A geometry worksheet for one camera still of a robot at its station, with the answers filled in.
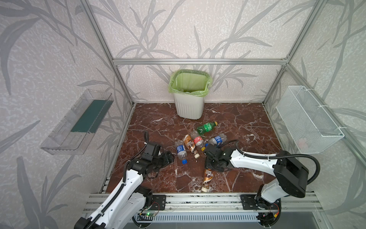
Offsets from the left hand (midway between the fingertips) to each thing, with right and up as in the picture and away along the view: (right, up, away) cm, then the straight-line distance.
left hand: (172, 155), depth 80 cm
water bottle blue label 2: (+4, 0, +8) cm, 9 cm away
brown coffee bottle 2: (+20, -11, -2) cm, 23 cm away
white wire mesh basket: (+64, +17, -17) cm, 69 cm away
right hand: (+20, -6, +5) cm, 22 cm away
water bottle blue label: (+28, +6, +13) cm, 31 cm away
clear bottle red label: (+14, +8, +13) cm, 21 cm away
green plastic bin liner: (+13, +48, +26) cm, 56 cm away
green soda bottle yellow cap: (+21, +14, +19) cm, 32 cm away
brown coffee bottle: (+10, +4, +11) cm, 15 cm away
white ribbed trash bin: (+9, +29, +16) cm, 34 cm away
